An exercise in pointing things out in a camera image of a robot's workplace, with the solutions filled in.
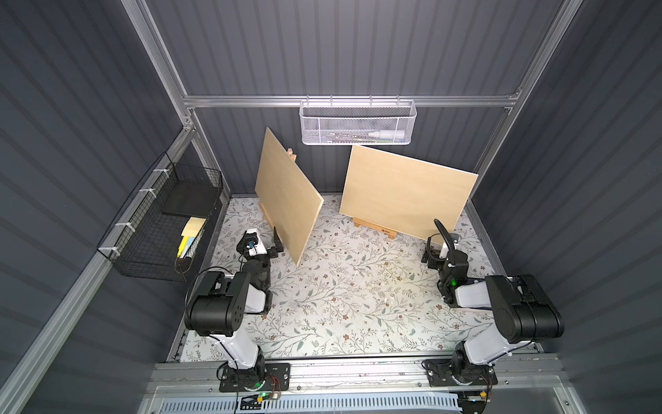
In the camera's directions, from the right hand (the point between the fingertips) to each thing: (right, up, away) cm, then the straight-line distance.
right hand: (445, 246), depth 93 cm
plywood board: (-56, +17, -7) cm, 59 cm away
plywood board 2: (-15, +18, -1) cm, 24 cm away
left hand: (-65, +6, -8) cm, 65 cm away
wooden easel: (-54, +31, -9) cm, 63 cm away
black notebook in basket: (-86, +17, -12) cm, 88 cm away
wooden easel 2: (-31, +9, +13) cm, 35 cm away
